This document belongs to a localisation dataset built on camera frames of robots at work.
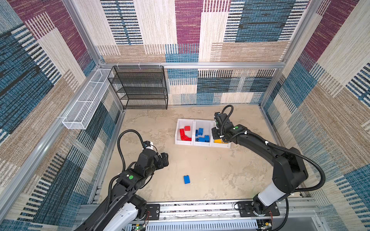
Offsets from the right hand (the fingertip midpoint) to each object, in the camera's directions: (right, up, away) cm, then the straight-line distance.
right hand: (216, 133), depth 89 cm
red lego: (-20, -4, +9) cm, 22 cm away
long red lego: (-22, 0, +15) cm, 26 cm away
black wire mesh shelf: (-53, +32, +22) cm, 66 cm away
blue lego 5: (-9, -5, +8) cm, 13 cm away
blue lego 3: (-10, -5, +7) cm, 13 cm away
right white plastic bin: (+2, -7, +5) cm, 9 cm away
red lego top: (-18, +2, +18) cm, 26 cm away
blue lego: (-9, 0, +12) cm, 15 cm away
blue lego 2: (-12, -1, +10) cm, 15 cm away
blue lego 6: (-18, -26, -6) cm, 32 cm away
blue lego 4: (-5, -5, +8) cm, 11 cm away
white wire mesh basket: (-86, +11, +3) cm, 86 cm away
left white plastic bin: (-20, -1, +14) cm, 24 cm away
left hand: (-31, -11, -11) cm, 35 cm away
